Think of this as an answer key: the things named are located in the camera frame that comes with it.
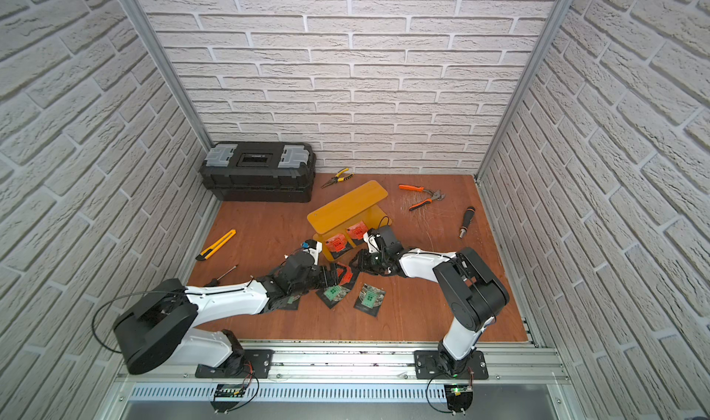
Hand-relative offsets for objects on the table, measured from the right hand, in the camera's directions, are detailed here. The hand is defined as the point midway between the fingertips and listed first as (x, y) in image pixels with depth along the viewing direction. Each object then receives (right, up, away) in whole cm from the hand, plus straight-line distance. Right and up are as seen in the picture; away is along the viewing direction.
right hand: (355, 264), depth 91 cm
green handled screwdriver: (-46, -5, -2) cm, 46 cm away
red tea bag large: (-7, +6, +7) cm, 12 cm away
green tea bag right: (+5, -10, -5) cm, 12 cm away
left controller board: (-34, -30, -19) cm, 49 cm away
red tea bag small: (0, +10, +10) cm, 14 cm away
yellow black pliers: (-10, +31, +27) cm, 42 cm away
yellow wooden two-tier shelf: (0, +18, 0) cm, 18 cm away
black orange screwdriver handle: (+43, +14, +13) cm, 47 cm away
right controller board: (+28, -30, -21) cm, 46 cm away
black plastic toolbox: (-35, +32, +8) cm, 48 cm away
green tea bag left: (-6, -8, -4) cm, 11 cm away
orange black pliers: (+33, +24, +22) cm, 46 cm away
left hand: (-4, 0, -6) cm, 7 cm away
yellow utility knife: (-51, +5, +6) cm, 52 cm away
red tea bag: (-2, -2, -5) cm, 6 cm away
